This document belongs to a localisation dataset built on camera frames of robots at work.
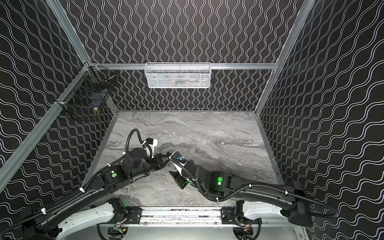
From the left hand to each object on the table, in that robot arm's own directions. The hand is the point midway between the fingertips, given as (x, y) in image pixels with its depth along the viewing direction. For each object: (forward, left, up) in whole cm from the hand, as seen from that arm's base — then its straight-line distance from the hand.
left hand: (175, 158), depth 68 cm
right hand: (-3, 0, -3) cm, 4 cm away
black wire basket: (+46, +61, +5) cm, 77 cm away
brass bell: (+24, +46, +5) cm, 52 cm away
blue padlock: (-6, -4, +12) cm, 14 cm away
